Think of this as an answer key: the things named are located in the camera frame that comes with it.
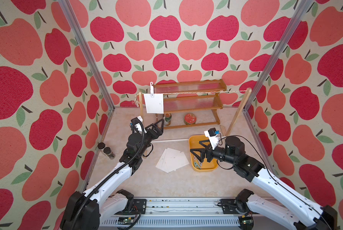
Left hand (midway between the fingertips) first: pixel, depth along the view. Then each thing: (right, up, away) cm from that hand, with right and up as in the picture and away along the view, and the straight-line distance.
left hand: (160, 124), depth 73 cm
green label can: (+3, +2, +28) cm, 28 cm away
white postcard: (+10, -24, +18) cm, 31 cm away
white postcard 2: (+4, -19, +20) cm, 28 cm away
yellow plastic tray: (+27, -26, +13) cm, 40 cm away
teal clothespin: (+21, -26, +15) cm, 37 cm away
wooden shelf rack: (+24, +17, +58) cm, 66 cm away
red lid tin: (+20, +4, +35) cm, 40 cm away
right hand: (+18, -12, -3) cm, 22 cm away
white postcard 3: (-1, -26, +15) cm, 30 cm away
